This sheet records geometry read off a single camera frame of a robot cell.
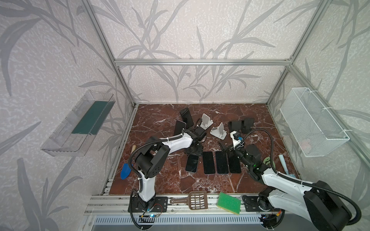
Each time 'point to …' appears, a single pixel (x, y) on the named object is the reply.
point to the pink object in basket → (305, 145)
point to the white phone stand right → (218, 132)
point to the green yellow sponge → (229, 203)
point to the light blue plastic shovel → (284, 167)
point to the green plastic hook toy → (266, 160)
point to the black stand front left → (246, 124)
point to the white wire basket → (316, 131)
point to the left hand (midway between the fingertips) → (197, 153)
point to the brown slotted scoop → (197, 200)
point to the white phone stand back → (206, 122)
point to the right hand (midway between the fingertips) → (225, 137)
